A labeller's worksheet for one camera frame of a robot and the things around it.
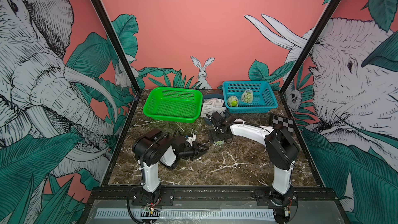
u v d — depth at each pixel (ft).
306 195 2.58
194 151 2.62
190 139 2.89
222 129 2.21
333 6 2.49
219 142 2.69
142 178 1.84
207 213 2.31
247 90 3.65
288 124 3.27
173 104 3.64
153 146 1.62
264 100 3.73
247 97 3.60
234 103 3.50
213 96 3.77
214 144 2.96
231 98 3.52
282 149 1.61
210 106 3.22
